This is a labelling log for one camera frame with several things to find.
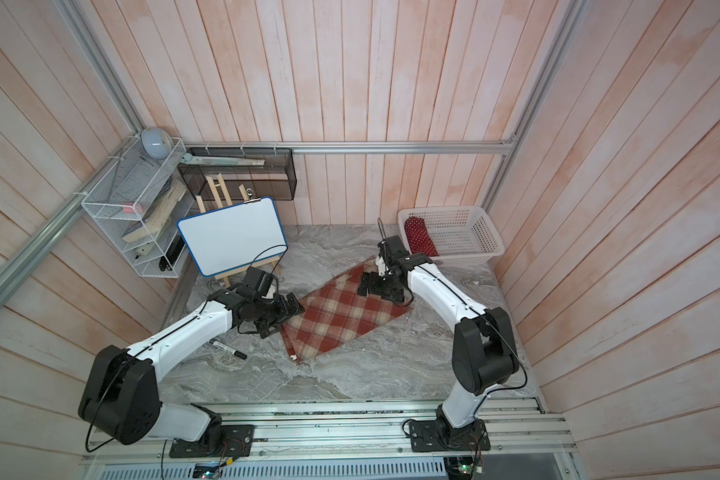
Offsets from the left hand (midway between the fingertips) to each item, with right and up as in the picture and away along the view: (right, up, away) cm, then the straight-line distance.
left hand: (293, 320), depth 85 cm
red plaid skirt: (+12, 0, +10) cm, 16 cm away
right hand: (+23, +8, +3) cm, 24 cm away
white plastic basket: (+61, +28, +33) cm, 75 cm away
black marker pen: (-20, -9, +3) cm, 22 cm away
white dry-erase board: (-19, +25, +4) cm, 32 cm away
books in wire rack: (-36, +31, -6) cm, 48 cm away
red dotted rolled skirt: (+42, +25, +25) cm, 56 cm away
